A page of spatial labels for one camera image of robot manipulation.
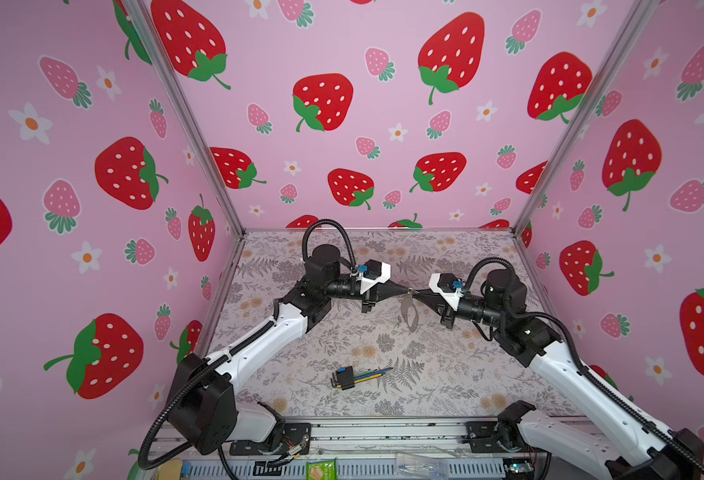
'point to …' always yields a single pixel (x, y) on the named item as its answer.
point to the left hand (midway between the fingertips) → (405, 288)
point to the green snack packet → (321, 470)
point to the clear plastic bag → (422, 466)
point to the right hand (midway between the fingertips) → (416, 290)
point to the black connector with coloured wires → (345, 377)
